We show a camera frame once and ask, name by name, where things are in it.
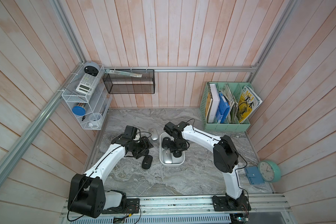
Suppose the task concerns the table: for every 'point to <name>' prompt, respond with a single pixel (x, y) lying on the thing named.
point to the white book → (214, 109)
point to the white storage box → (176, 161)
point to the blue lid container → (79, 110)
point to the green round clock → (269, 170)
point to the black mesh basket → (119, 84)
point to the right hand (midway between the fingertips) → (175, 150)
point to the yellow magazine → (248, 102)
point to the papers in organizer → (232, 115)
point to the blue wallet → (254, 175)
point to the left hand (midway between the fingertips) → (149, 150)
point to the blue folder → (223, 109)
